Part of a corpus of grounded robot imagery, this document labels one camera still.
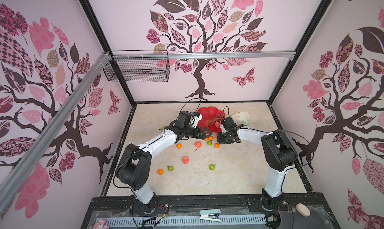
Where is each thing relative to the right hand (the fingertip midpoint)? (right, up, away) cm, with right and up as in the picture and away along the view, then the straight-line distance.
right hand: (218, 138), depth 98 cm
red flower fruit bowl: (-6, +17, +12) cm, 22 cm away
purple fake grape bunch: (+1, +13, +7) cm, 15 cm away
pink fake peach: (0, +9, +5) cm, 10 cm away
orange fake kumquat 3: (-26, -5, -4) cm, 27 cm away
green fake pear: (-6, -15, -13) cm, 21 cm away
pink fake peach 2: (-21, -11, -11) cm, 27 cm away
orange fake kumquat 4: (-36, -17, -15) cm, 42 cm away
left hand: (-10, +4, -13) cm, 17 cm away
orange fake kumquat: (-2, -4, -4) cm, 6 cm away
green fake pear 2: (-6, -3, -3) cm, 8 cm away
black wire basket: (-53, +48, -3) cm, 71 cm away
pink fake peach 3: (-14, -3, -5) cm, 15 cm away
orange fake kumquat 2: (-5, 0, -2) cm, 6 cm away
